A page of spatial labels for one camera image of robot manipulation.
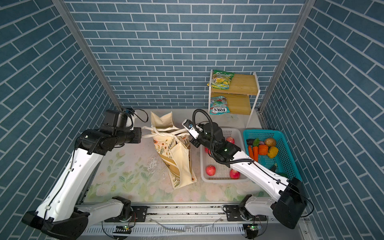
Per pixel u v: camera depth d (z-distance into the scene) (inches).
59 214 14.3
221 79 34.7
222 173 34.4
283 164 34.8
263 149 36.6
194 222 28.5
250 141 37.9
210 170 32.5
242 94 43.8
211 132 19.8
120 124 20.1
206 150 36.0
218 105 38.9
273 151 36.4
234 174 32.5
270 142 37.0
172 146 26.3
